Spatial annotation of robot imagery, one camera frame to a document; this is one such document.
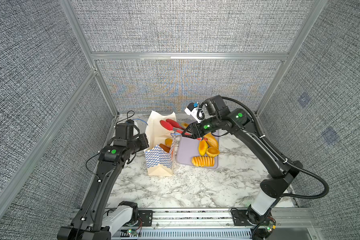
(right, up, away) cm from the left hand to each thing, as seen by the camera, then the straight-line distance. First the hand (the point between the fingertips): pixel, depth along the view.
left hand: (148, 139), depth 74 cm
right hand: (+18, +4, -6) cm, 20 cm away
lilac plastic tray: (+21, -8, +25) cm, 33 cm away
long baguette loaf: (+37, -2, +25) cm, 45 cm away
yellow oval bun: (+30, -8, +21) cm, 38 cm away
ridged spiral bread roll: (+30, -14, +14) cm, 36 cm away
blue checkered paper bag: (+5, -14, +7) cm, 16 cm away
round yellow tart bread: (+36, -10, +18) cm, 42 cm away
